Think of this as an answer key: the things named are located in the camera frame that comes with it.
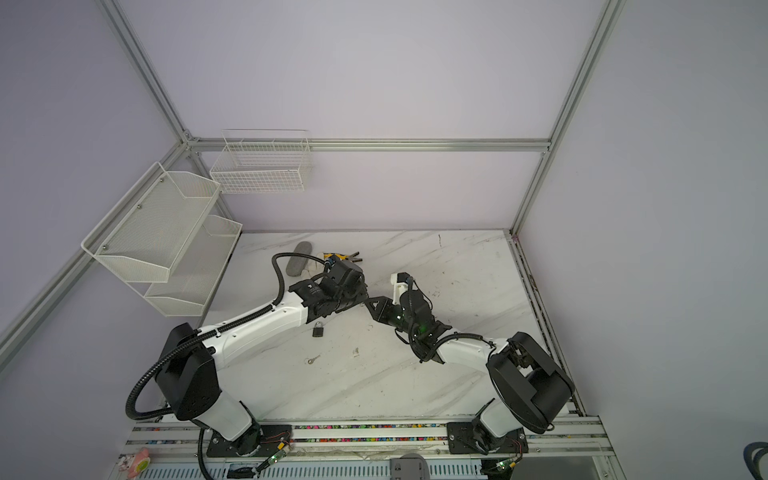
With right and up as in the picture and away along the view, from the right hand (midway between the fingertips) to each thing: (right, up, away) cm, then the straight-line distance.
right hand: (362, 303), depth 81 cm
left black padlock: (-15, -10, +11) cm, 21 cm away
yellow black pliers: (-11, +13, +32) cm, 36 cm away
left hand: (0, +3, +3) cm, 4 cm away
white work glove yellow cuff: (-21, +9, +27) cm, 35 cm away
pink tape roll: (-50, -35, -14) cm, 63 cm away
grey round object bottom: (+13, -37, -12) cm, 41 cm away
